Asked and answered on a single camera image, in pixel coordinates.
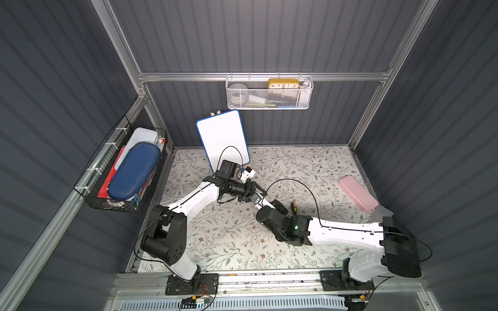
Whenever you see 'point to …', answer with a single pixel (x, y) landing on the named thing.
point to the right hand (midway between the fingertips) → (271, 200)
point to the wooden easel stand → (213, 113)
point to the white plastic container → (138, 135)
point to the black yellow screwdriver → (294, 207)
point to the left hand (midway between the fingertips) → (266, 199)
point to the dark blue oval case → (134, 170)
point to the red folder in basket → (103, 192)
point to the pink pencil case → (358, 193)
